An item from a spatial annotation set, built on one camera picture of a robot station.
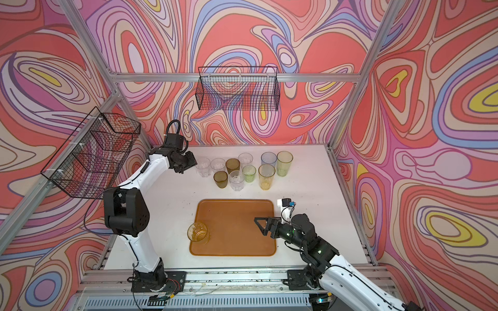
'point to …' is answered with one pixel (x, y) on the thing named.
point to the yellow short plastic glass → (198, 232)
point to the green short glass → (249, 173)
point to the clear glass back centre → (245, 158)
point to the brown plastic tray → (233, 229)
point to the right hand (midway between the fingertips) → (262, 224)
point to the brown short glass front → (220, 178)
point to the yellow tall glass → (266, 172)
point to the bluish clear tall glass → (268, 157)
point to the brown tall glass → (232, 164)
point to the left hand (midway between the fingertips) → (196, 161)
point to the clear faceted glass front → (237, 179)
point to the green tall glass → (284, 160)
